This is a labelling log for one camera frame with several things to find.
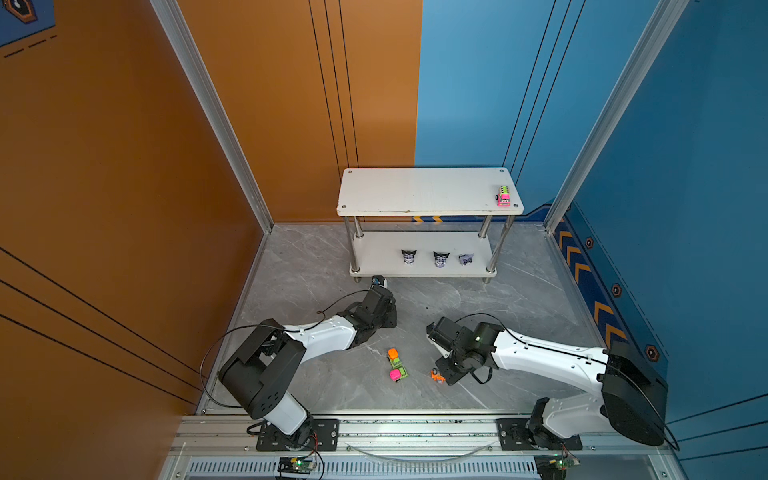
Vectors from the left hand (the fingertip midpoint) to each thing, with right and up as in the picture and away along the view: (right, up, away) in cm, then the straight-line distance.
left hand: (394, 307), depth 92 cm
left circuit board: (-24, -34, -21) cm, 46 cm away
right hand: (+13, -16, -11) cm, 23 cm away
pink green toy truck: (+1, -16, -11) cm, 20 cm away
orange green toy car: (0, -13, -7) cm, 15 cm away
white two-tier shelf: (+14, +29, +33) cm, 46 cm away
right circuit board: (+38, -34, -21) cm, 55 cm away
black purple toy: (+5, +16, +5) cm, 17 cm away
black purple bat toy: (+15, +15, +4) cm, 21 cm away
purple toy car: (+24, +15, +5) cm, 28 cm away
